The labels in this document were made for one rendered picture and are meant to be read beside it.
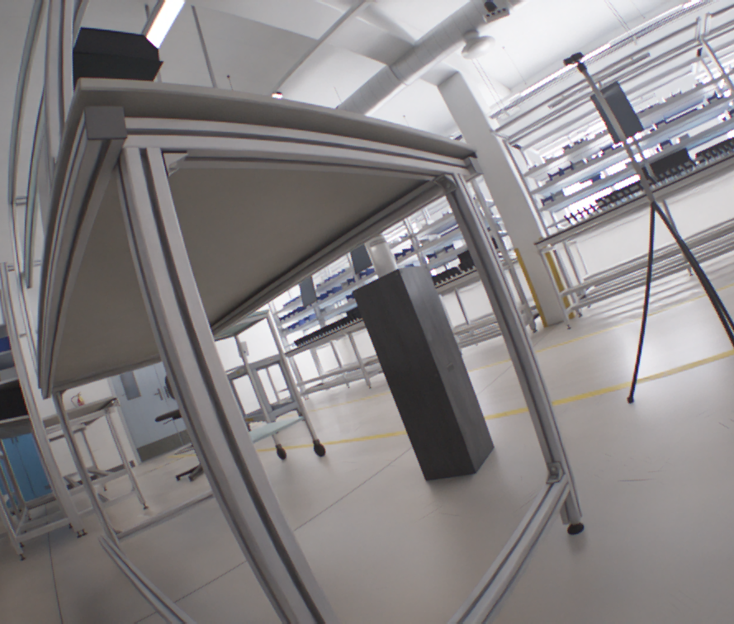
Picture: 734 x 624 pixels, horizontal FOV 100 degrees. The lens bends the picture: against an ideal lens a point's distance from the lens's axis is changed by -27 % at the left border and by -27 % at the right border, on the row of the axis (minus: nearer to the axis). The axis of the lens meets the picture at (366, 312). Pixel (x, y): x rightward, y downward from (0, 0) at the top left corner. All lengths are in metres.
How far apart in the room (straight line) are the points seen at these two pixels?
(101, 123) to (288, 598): 0.51
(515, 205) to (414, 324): 3.66
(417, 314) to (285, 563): 1.25
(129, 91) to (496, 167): 4.89
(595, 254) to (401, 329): 5.93
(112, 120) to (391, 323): 1.35
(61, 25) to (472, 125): 4.93
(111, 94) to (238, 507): 0.44
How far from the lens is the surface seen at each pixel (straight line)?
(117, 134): 0.47
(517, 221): 5.08
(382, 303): 1.63
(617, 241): 7.24
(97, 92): 0.50
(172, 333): 0.40
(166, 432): 7.85
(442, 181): 0.97
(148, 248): 0.42
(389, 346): 1.65
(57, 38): 0.86
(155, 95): 0.52
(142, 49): 1.16
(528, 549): 0.84
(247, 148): 0.55
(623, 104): 4.29
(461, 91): 5.57
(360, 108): 5.14
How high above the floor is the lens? 0.64
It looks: 4 degrees up
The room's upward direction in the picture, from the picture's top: 21 degrees counter-clockwise
